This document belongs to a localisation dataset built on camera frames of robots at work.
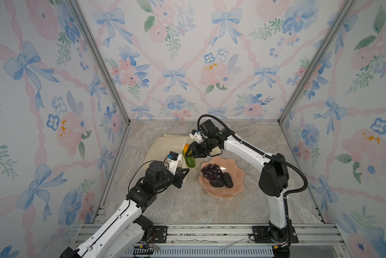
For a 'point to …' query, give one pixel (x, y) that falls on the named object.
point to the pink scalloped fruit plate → (234, 170)
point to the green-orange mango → (190, 161)
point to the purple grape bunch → (212, 171)
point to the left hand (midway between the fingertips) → (189, 169)
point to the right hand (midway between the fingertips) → (189, 155)
